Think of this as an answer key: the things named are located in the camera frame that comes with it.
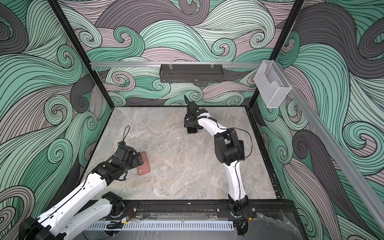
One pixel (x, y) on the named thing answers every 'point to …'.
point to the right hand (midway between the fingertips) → (191, 123)
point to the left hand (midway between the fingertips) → (135, 157)
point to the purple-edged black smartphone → (192, 130)
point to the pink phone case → (145, 168)
